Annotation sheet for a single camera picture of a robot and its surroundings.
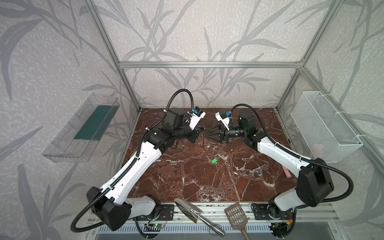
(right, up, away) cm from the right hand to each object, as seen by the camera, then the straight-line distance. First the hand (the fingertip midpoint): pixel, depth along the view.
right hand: (209, 129), depth 72 cm
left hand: (-2, +3, -2) cm, 4 cm away
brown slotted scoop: (+14, -42, -1) cm, 45 cm away
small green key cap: (+5, -21, +20) cm, 29 cm away
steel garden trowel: (-7, -41, +1) cm, 41 cm away
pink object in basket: (+54, -10, +1) cm, 55 cm away
